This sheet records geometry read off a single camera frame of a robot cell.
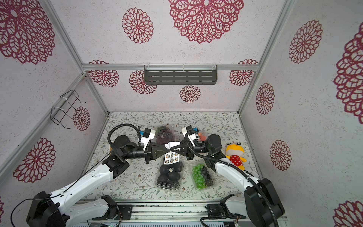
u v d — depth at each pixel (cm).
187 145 60
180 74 95
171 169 81
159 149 62
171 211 75
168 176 80
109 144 53
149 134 56
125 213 74
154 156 61
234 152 90
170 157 64
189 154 59
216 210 74
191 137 58
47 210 39
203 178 82
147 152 57
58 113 73
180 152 64
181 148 62
